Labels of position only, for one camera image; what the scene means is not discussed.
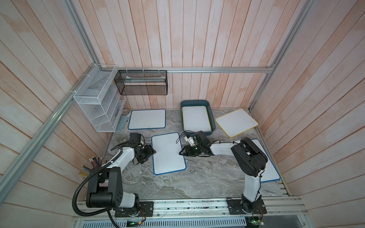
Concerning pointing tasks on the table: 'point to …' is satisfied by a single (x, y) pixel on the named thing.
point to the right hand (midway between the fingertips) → (181, 153)
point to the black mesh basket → (142, 82)
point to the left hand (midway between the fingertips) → (153, 155)
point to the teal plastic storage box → (199, 103)
